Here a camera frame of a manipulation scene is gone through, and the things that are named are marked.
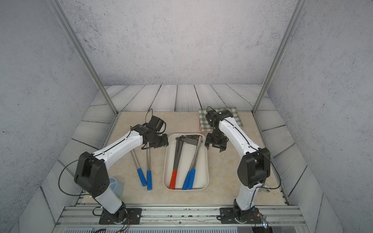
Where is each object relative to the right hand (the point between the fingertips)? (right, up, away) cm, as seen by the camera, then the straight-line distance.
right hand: (213, 148), depth 80 cm
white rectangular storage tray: (-15, -7, +14) cm, 21 cm away
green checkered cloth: (-2, +12, +31) cm, 33 cm away
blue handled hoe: (-9, +2, +18) cm, 20 cm away
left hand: (-25, +2, +6) cm, 26 cm away
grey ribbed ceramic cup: (+13, -8, -30) cm, 34 cm away
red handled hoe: (-20, +1, +18) cm, 27 cm away
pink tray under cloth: (-5, +9, +29) cm, 31 cm away
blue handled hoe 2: (-11, -14, +4) cm, 19 cm away
